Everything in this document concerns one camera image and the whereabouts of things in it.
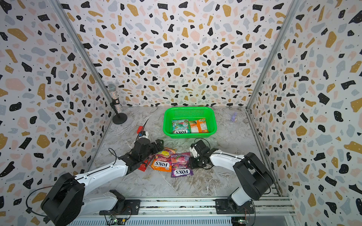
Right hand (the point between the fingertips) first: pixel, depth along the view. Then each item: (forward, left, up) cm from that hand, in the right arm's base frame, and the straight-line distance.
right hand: (189, 165), depth 88 cm
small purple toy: (+39, -34, +2) cm, 51 cm away
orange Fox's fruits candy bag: (+3, +17, +1) cm, 17 cm away
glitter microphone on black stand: (+37, +57, +1) cm, 68 cm away
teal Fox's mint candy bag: (+29, +8, +2) cm, 30 cm away
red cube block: (+27, +39, +1) cm, 47 cm away
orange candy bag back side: (+30, -7, +1) cm, 31 cm away
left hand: (+10, +18, +11) cm, 23 cm away
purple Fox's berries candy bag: (0, +5, +1) cm, 6 cm away
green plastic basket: (+34, +1, +1) cm, 34 cm away
